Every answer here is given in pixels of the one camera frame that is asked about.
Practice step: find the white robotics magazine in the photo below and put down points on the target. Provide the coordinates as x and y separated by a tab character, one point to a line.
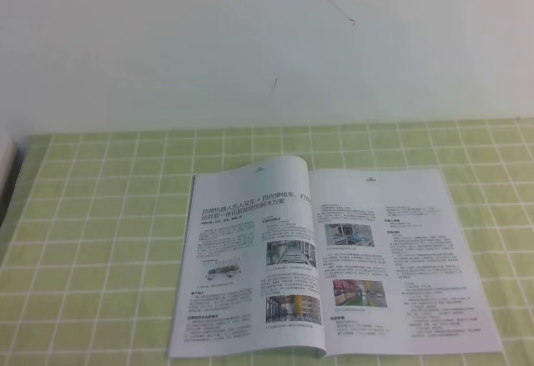
341	261

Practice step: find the green checkered tablecloth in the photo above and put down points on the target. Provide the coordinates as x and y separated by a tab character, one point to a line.
91	242

